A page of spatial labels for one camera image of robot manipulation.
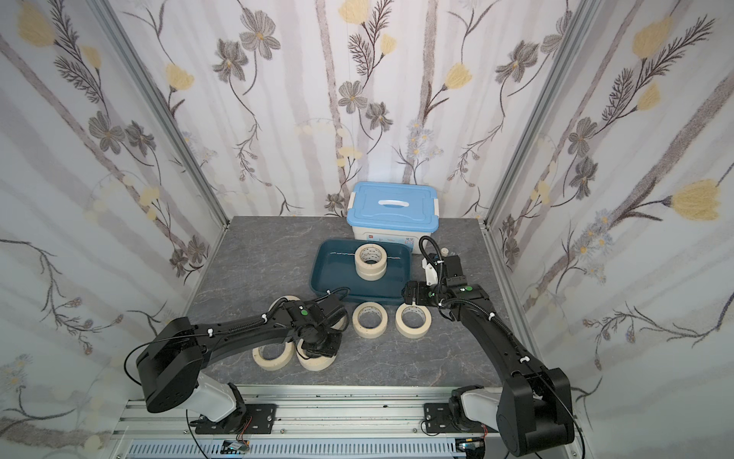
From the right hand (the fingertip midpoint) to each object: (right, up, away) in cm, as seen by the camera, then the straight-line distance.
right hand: (423, 288), depth 84 cm
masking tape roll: (-44, -5, +11) cm, 45 cm away
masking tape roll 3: (-4, -14, +4) cm, 15 cm away
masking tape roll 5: (-31, -20, -5) cm, 38 cm away
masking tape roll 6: (-16, +7, +18) cm, 25 cm away
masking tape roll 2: (-15, -14, +4) cm, 21 cm away
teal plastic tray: (-30, +5, +22) cm, 38 cm away
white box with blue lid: (-6, +25, +19) cm, 32 cm away
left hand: (-25, -18, -2) cm, 31 cm away
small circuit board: (-50, -38, -14) cm, 64 cm away
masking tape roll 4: (-43, -21, -3) cm, 48 cm away
